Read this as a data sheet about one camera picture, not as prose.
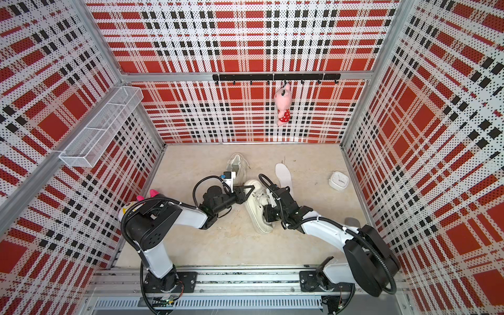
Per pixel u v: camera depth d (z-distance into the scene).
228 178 0.81
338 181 1.01
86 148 0.69
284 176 1.05
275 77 0.88
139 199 0.92
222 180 0.80
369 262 0.42
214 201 0.72
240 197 0.80
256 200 0.83
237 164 0.99
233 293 0.73
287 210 0.66
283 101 0.91
